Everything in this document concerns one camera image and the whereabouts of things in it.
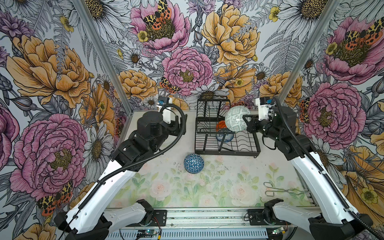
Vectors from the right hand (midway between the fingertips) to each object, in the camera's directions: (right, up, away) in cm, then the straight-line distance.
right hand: (242, 121), depth 69 cm
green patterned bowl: (-4, +2, +1) cm, 4 cm away
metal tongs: (+23, -37, +15) cm, 46 cm away
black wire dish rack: (-10, -10, +36) cm, 38 cm away
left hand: (-29, +1, -6) cm, 30 cm away
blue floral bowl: (0, -10, +34) cm, 35 cm away
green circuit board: (-44, -51, +2) cm, 67 cm away
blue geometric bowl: (-22, -25, +22) cm, 40 cm away
